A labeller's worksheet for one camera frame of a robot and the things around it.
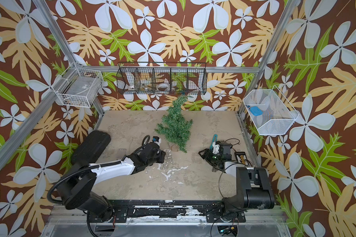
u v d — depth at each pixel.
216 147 0.87
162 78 0.97
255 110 0.85
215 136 1.05
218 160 0.73
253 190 0.44
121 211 0.75
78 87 0.86
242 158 0.93
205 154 0.84
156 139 0.80
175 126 0.78
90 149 0.94
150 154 0.68
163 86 0.99
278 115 0.77
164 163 0.78
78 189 0.43
